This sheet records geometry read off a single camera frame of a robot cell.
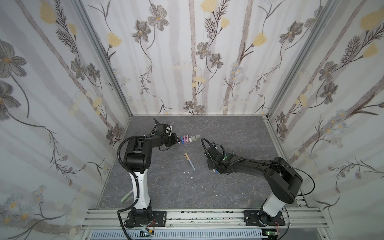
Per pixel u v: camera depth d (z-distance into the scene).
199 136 1.07
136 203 0.62
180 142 1.04
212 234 0.70
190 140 1.04
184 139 1.04
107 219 0.75
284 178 0.48
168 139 0.92
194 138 1.04
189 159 0.95
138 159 0.56
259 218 0.66
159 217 0.74
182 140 1.04
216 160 0.69
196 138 1.07
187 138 1.06
